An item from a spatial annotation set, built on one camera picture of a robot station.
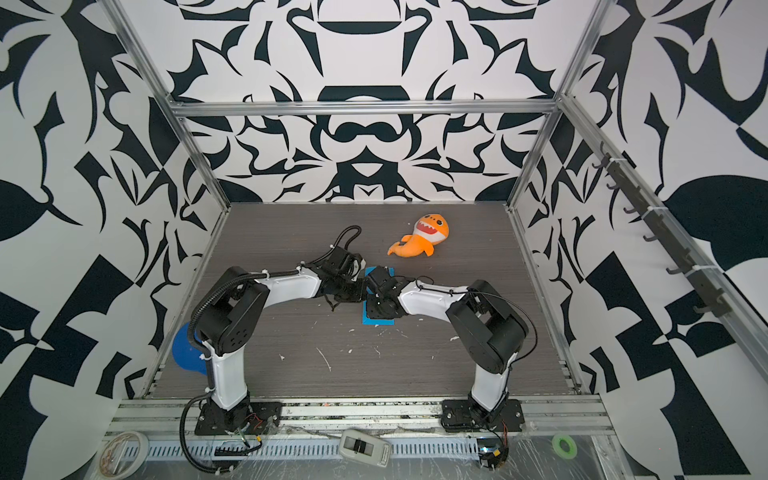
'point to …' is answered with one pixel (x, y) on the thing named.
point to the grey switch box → (360, 446)
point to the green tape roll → (564, 447)
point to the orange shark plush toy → (429, 230)
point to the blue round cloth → (187, 353)
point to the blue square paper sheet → (366, 320)
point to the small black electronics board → (492, 453)
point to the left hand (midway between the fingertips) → (372, 290)
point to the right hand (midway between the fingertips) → (377, 313)
